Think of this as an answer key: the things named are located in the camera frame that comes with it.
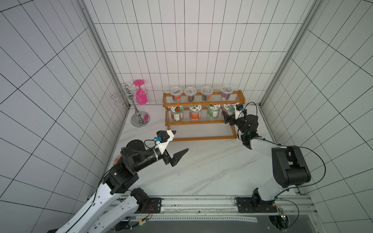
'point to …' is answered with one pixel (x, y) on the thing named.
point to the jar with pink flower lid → (229, 108)
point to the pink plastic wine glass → (141, 96)
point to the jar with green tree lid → (213, 110)
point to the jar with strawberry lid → (177, 113)
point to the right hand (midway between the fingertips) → (225, 108)
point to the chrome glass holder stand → (140, 119)
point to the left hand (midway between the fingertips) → (178, 142)
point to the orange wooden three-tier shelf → (202, 115)
